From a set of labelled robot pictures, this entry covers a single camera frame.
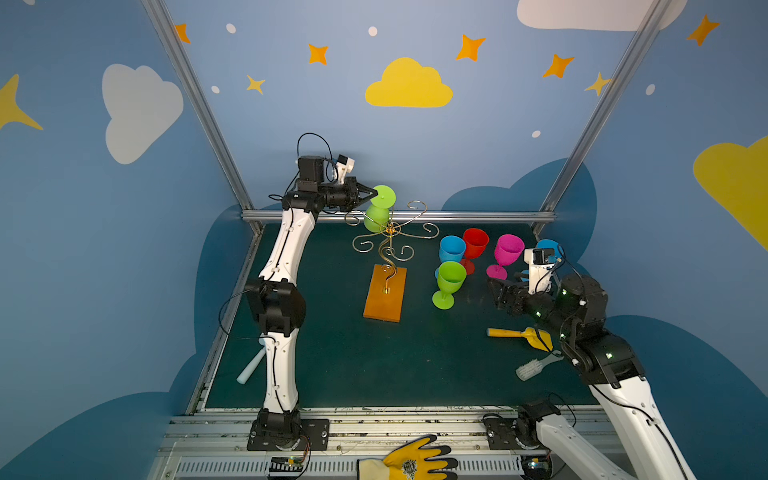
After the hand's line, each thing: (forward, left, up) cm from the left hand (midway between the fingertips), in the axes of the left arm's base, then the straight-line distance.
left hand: (374, 190), depth 83 cm
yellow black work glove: (-60, -10, -31) cm, 69 cm away
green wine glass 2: (-14, -24, -22) cm, 35 cm away
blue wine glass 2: (-3, -25, -22) cm, 33 cm away
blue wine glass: (-4, -60, -20) cm, 63 cm away
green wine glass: (0, -1, -8) cm, 8 cm away
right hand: (-27, -32, -2) cm, 42 cm away
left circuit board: (-61, +21, -38) cm, 74 cm away
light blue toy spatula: (-40, +35, -33) cm, 63 cm away
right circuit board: (-60, -42, -38) cm, 83 cm away
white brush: (-38, -47, -32) cm, 68 cm away
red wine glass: (-2, -33, -19) cm, 38 cm away
